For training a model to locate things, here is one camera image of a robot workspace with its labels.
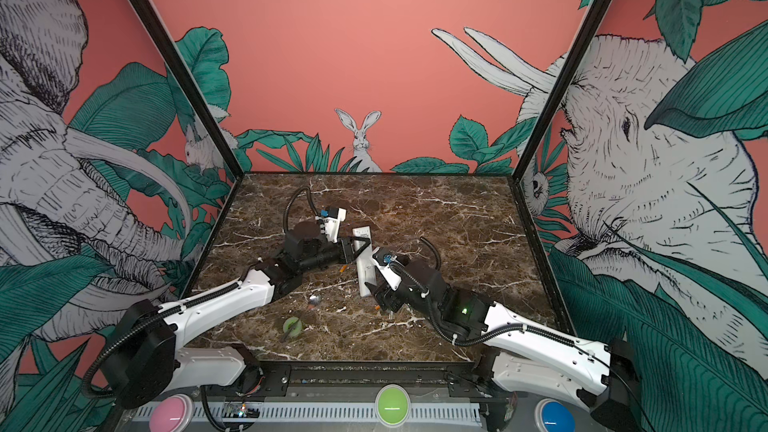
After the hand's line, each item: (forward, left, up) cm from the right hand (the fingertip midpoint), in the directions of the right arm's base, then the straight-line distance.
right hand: (373, 271), depth 69 cm
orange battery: (-1, 0, -22) cm, 22 cm away
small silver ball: (+1, +19, -21) cm, 28 cm away
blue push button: (-26, -42, -21) cm, 54 cm away
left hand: (+9, +1, -1) cm, 10 cm away
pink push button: (-26, +48, -22) cm, 59 cm away
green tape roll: (-6, +25, -22) cm, 34 cm away
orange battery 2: (+6, +10, -11) cm, 16 cm away
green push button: (-24, -5, -21) cm, 33 cm away
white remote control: (+5, +3, -5) cm, 8 cm away
